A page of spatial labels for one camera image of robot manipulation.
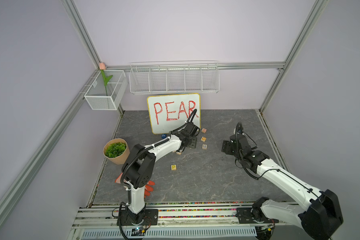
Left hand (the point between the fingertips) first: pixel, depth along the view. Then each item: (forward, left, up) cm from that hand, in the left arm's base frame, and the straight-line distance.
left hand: (191, 141), depth 93 cm
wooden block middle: (+6, -10, -7) cm, 13 cm away
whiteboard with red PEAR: (+20, +14, +7) cm, 25 cm away
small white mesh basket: (+26, +49, +22) cm, 59 cm away
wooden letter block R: (0, -9, -8) cm, 12 cm away
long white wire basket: (+36, +8, +23) cm, 43 cm away
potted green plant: (-5, +43, +3) cm, 44 cm away
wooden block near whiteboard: (+14, -11, -8) cm, 20 cm away
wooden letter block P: (-13, +12, -7) cm, 19 cm away
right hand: (-7, -21, +8) cm, 24 cm away
